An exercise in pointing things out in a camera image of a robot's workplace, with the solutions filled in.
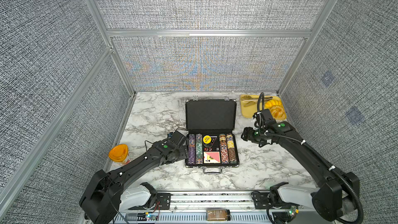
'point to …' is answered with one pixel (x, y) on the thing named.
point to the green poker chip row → (199, 149)
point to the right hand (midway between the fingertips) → (246, 133)
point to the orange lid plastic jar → (118, 153)
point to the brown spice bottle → (219, 214)
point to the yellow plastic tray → (249, 106)
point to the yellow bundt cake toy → (278, 112)
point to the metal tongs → (248, 97)
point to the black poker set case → (210, 125)
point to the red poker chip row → (223, 149)
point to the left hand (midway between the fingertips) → (184, 154)
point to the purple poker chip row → (191, 149)
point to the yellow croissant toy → (272, 102)
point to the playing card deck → (211, 157)
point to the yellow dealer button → (207, 139)
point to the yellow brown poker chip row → (231, 150)
